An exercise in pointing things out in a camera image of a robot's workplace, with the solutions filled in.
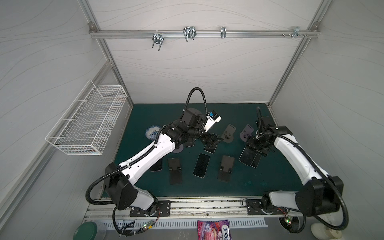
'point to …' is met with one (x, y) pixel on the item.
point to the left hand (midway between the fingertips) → (215, 133)
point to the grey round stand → (228, 134)
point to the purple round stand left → (179, 150)
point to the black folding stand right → (224, 173)
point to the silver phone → (210, 149)
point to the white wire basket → (84, 122)
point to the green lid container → (86, 231)
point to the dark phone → (248, 156)
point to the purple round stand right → (247, 131)
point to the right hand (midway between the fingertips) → (250, 147)
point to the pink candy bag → (213, 230)
